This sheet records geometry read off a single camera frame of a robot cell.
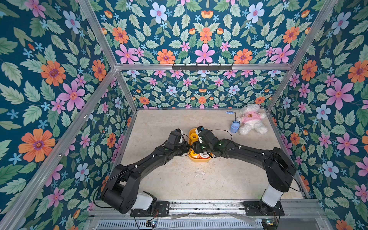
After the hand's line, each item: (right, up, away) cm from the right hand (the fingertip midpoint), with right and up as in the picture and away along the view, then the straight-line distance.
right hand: (194, 145), depth 86 cm
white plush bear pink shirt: (+42, +18, +19) cm, 50 cm away
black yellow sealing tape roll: (0, -7, +4) cm, 8 cm away
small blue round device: (+23, +20, +4) cm, 31 cm away
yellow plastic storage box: (-2, +1, -2) cm, 3 cm away
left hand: (-1, 0, +1) cm, 2 cm away
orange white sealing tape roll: (+6, -7, +2) cm, 9 cm away
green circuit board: (-22, -38, -14) cm, 46 cm away
